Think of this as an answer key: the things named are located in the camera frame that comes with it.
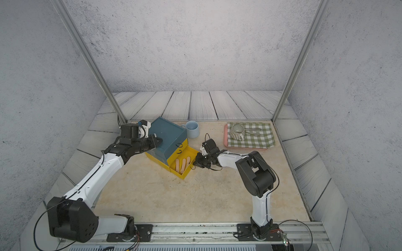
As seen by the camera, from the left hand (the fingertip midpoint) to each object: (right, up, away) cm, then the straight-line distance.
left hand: (164, 139), depth 81 cm
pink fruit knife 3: (+11, -14, +16) cm, 23 cm away
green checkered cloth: (+62, -2, +26) cm, 67 cm away
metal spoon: (+56, +5, +33) cm, 65 cm away
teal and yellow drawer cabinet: (+4, -7, +4) cm, 9 cm away
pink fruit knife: (+4, -16, +15) cm, 22 cm away
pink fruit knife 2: (+8, -16, +15) cm, 23 cm away
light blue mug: (+12, +6, +28) cm, 31 cm away
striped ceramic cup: (+43, +4, +30) cm, 53 cm away
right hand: (+13, -15, +11) cm, 23 cm away
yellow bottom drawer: (+6, -15, +15) cm, 22 cm away
